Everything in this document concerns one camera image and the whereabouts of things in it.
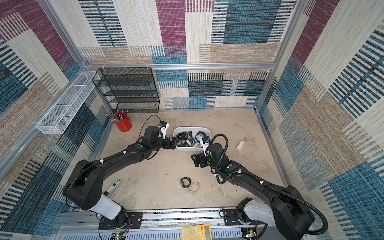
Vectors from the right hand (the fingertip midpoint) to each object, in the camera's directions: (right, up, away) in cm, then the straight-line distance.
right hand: (200, 155), depth 84 cm
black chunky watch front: (-11, +9, +12) cm, 19 cm away
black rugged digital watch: (+2, +10, -11) cm, 15 cm away
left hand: (-15, +9, +5) cm, 19 cm away
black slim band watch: (-8, -15, +1) cm, 17 cm away
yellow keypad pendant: (-1, -32, -15) cm, 35 cm away
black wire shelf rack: (-47, +42, +24) cm, 68 cm away
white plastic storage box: (-13, +14, +18) cm, 26 cm away
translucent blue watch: (-4, +6, +17) cm, 18 cm away
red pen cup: (-52, +17, +22) cm, 59 cm away
